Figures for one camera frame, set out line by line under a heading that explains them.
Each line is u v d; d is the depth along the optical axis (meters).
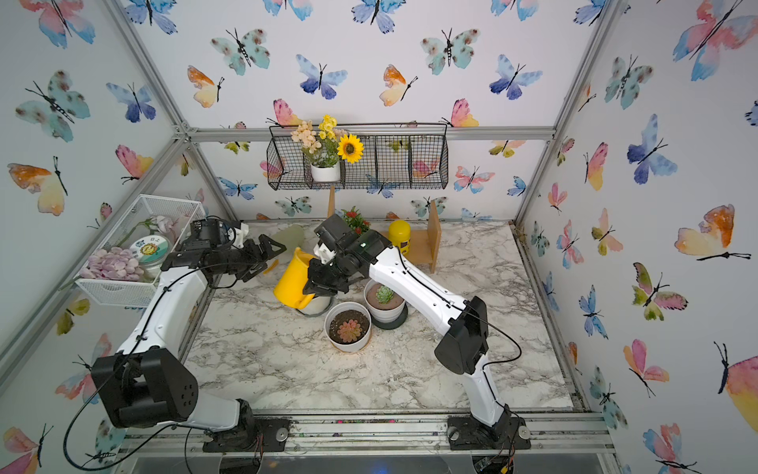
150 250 0.66
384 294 0.87
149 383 0.41
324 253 0.72
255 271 0.81
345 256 0.55
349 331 0.81
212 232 0.65
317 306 0.88
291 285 0.75
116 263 0.60
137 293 0.65
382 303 0.88
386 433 0.75
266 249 0.73
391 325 0.91
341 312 0.87
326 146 0.85
